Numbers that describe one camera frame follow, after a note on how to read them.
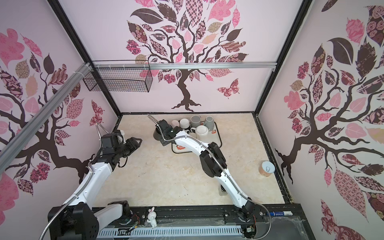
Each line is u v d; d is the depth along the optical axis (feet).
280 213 2.42
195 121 3.31
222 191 2.45
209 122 3.40
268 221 2.33
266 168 2.77
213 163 1.93
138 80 2.67
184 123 3.31
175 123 3.22
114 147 2.07
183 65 3.05
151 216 2.35
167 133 2.39
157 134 3.03
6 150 1.63
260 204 2.23
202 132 3.20
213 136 3.41
